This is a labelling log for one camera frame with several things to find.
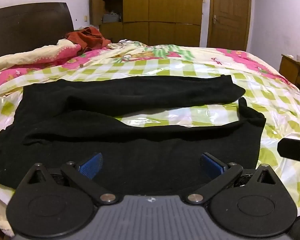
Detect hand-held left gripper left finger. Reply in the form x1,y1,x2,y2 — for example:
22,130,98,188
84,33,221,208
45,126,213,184
16,152,120,205

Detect white cloth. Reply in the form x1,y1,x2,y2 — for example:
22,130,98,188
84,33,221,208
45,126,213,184
117,39,141,46

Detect dark brown headboard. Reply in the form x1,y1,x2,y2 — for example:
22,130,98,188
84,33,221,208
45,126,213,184
0,2,74,62

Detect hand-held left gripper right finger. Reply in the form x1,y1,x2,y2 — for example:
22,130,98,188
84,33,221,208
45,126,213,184
185,152,284,205

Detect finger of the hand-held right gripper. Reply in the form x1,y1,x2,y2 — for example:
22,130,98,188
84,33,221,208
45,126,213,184
277,137,300,165

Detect grey bag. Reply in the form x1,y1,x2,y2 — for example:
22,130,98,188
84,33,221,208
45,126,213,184
102,12,121,24

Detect black pants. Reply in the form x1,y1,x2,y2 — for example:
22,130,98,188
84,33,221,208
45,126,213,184
0,74,267,197

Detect wooden desk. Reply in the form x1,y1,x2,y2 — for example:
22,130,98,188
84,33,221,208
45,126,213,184
279,53,300,91

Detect rust red garment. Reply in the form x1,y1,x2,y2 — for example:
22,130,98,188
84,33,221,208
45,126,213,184
65,26,112,53

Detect wooden door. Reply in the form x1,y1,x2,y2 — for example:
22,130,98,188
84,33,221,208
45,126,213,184
207,0,252,51

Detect wooden wardrobe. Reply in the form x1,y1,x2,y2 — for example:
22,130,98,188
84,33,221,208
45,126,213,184
89,0,204,47

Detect printed checkered blanket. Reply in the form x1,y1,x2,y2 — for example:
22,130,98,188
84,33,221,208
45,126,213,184
0,39,300,230

